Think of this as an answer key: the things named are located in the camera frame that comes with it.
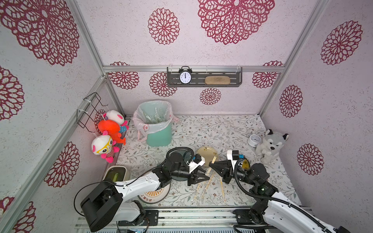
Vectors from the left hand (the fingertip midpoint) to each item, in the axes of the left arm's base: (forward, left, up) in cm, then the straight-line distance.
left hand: (207, 177), depth 71 cm
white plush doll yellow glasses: (+17, +56, +3) cm, 58 cm away
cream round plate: (+23, -5, -17) cm, 29 cm away
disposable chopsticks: (0, 0, +5) cm, 5 cm away
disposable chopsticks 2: (+1, 0, -17) cm, 17 cm away
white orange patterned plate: (-5, +27, -16) cm, 32 cm away
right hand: (+2, -1, +10) cm, 10 cm away
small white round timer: (+31, -37, -14) cm, 50 cm away
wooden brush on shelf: (+54, -9, +18) cm, 58 cm away
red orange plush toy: (+29, +55, +1) cm, 62 cm away
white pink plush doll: (+38, +54, +1) cm, 67 cm away
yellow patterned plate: (-1, -14, +16) cm, 21 cm away
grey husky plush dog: (+18, -38, -3) cm, 42 cm away
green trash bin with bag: (+41, +33, -4) cm, 53 cm away
